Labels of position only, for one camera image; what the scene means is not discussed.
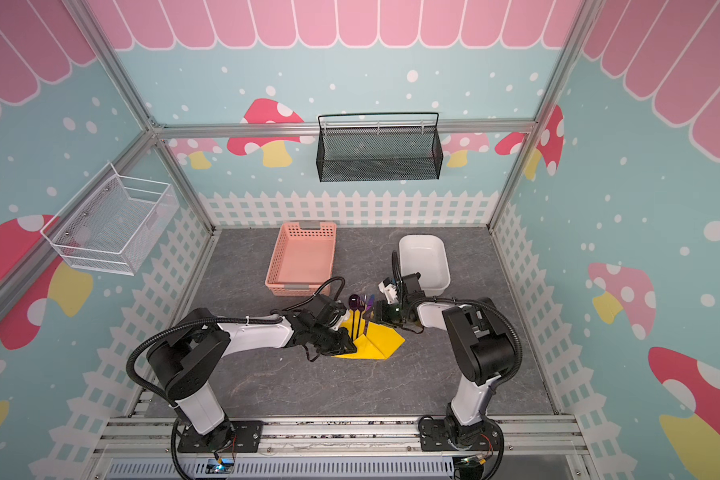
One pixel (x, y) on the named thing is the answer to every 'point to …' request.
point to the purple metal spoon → (354, 303)
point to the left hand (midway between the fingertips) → (354, 356)
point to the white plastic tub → (425, 254)
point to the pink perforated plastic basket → (302, 260)
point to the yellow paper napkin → (378, 344)
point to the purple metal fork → (365, 310)
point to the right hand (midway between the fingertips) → (367, 316)
